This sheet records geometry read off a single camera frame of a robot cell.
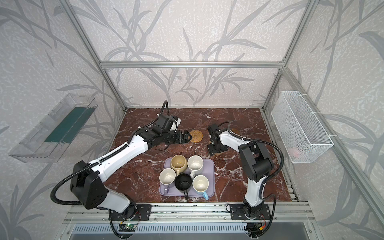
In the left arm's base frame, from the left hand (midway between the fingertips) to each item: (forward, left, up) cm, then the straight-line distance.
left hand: (188, 134), depth 80 cm
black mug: (-20, +3, -18) cm, 27 cm away
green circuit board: (-40, +26, -20) cm, 52 cm away
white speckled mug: (-9, -3, -19) cm, 21 cm away
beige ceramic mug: (-9, +6, -18) cm, 21 cm away
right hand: (+3, -17, -19) cm, 26 cm away
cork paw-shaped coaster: (-4, -17, -16) cm, 24 cm away
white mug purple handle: (-17, +12, -19) cm, 28 cm away
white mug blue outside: (-21, -7, -19) cm, 29 cm away
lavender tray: (-12, -11, -20) cm, 26 cm away
